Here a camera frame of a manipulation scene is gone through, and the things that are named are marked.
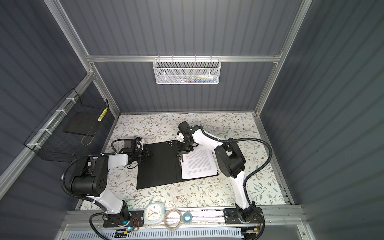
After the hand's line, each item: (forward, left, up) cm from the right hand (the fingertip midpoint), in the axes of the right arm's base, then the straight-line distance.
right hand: (179, 154), depth 92 cm
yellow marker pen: (+11, +41, +24) cm, 49 cm away
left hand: (+3, +19, -4) cm, 20 cm away
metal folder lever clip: (0, 0, -4) cm, 4 cm away
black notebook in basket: (+4, +47, +26) cm, 54 cm away
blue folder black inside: (-7, +9, -4) cm, 12 cm away
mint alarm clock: (-32, +10, -1) cm, 34 cm away
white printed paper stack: (-3, -13, -5) cm, 14 cm away
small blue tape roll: (-32, -5, -5) cm, 33 cm away
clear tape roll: (-35, +4, -5) cm, 36 cm away
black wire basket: (-10, +53, +30) cm, 61 cm away
